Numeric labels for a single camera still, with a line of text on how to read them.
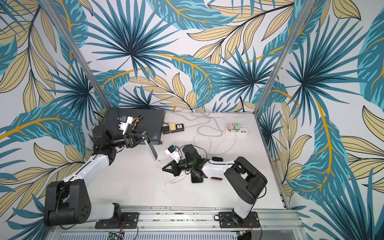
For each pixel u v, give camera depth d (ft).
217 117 3.88
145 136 2.27
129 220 2.40
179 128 3.52
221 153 3.27
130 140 2.17
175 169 2.42
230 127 3.39
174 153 2.45
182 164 2.41
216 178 2.99
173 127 3.42
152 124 3.70
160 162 2.56
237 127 3.39
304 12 2.28
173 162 2.45
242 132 3.48
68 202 1.36
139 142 2.25
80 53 2.79
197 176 2.29
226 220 2.31
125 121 2.23
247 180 1.54
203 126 3.71
